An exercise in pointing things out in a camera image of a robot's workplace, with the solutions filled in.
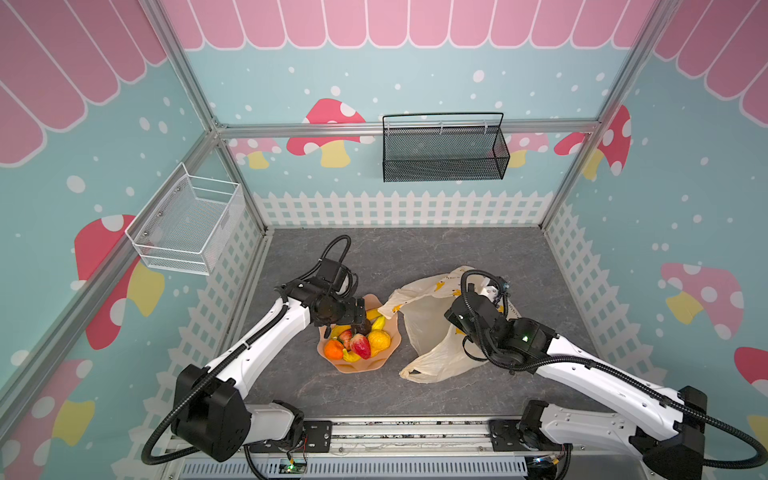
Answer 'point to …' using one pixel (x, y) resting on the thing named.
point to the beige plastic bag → (437, 352)
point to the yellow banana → (373, 314)
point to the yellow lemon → (379, 340)
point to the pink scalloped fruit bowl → (365, 365)
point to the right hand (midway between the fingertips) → (446, 303)
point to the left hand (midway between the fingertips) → (349, 321)
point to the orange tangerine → (333, 350)
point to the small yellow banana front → (350, 356)
